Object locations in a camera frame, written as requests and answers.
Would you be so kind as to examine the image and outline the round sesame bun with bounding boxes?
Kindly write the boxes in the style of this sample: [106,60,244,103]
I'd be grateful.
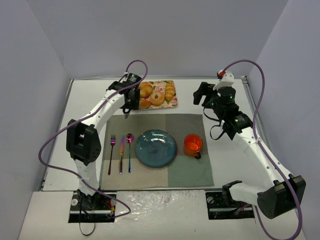
[139,98,152,109]

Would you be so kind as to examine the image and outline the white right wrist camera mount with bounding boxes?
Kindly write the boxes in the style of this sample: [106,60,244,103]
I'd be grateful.
[213,69,235,91]

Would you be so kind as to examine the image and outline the patchwork grey green placemat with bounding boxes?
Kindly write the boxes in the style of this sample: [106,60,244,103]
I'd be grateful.
[100,113,214,190]

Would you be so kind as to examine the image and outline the iridescent fork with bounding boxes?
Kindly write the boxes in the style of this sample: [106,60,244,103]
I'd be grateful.
[107,134,116,176]

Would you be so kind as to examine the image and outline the curved striped croissant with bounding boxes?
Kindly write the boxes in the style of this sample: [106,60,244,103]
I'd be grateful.
[138,82,153,98]

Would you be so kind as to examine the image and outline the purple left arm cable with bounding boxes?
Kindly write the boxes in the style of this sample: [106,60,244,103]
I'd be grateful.
[37,59,149,218]

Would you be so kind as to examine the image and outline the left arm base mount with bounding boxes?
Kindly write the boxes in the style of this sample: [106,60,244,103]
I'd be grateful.
[68,191,117,223]

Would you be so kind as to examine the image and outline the orange mug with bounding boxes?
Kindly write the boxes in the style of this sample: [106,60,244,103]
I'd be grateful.
[183,134,203,160]

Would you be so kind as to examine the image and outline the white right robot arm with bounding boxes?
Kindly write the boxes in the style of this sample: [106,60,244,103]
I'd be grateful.
[193,82,306,219]

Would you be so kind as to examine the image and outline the iridescent spoon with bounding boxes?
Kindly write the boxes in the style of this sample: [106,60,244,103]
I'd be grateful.
[126,133,134,173]

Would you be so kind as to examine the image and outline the striped bread roll right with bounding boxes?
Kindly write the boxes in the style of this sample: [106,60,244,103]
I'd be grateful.
[165,83,176,102]

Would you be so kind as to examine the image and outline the blue ceramic plate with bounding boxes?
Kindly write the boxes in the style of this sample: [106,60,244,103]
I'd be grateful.
[134,129,177,169]

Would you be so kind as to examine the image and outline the sugared bagel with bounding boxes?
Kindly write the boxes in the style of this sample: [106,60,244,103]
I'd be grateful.
[149,91,165,106]

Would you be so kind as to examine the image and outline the floral rectangular tray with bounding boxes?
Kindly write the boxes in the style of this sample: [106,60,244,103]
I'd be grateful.
[138,80,178,110]

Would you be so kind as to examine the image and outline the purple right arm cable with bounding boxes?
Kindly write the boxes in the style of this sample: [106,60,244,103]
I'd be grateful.
[221,58,303,239]

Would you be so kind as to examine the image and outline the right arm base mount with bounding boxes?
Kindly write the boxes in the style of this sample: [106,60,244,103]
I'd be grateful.
[205,188,255,220]

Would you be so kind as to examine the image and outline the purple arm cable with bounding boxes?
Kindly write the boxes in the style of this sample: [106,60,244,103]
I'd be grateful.
[221,58,303,239]
[37,59,149,218]

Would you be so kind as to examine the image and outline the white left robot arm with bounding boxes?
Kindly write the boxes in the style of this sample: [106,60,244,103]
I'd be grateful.
[66,73,142,197]

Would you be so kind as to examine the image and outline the iridescent knife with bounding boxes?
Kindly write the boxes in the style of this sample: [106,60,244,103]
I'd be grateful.
[118,135,125,174]

